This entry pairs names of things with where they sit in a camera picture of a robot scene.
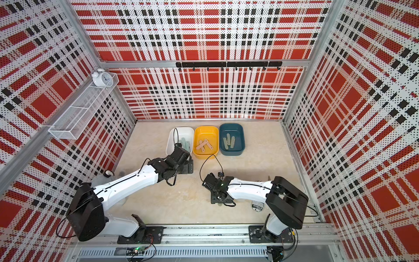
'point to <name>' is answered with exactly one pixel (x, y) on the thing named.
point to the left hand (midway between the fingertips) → (186, 164)
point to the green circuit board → (135, 251)
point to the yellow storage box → (211, 134)
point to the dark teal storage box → (237, 130)
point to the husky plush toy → (108, 173)
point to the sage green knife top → (228, 138)
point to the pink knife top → (203, 148)
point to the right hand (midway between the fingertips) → (221, 198)
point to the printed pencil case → (257, 206)
